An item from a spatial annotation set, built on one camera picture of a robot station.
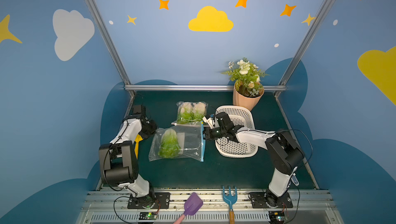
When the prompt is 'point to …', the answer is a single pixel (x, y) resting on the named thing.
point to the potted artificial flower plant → (248, 89)
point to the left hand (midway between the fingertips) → (159, 129)
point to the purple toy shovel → (191, 206)
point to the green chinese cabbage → (169, 147)
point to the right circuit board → (276, 217)
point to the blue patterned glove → (295, 180)
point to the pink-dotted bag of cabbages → (191, 112)
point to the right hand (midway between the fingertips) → (200, 135)
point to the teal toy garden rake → (231, 199)
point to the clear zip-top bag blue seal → (179, 140)
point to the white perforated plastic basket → (238, 115)
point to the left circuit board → (147, 216)
